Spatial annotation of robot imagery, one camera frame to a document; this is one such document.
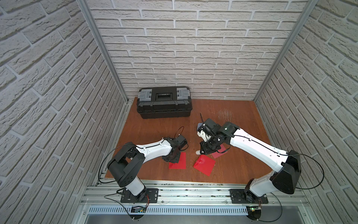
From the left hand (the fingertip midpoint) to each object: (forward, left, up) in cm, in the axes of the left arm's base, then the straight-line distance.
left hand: (174, 158), depth 87 cm
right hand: (-2, -17, +15) cm, 23 cm away
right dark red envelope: (+2, -28, 0) cm, 28 cm away
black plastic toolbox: (+34, +8, +17) cm, 39 cm away
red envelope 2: (-4, -19, 0) cm, 19 cm away
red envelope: (-4, -4, -1) cm, 6 cm away
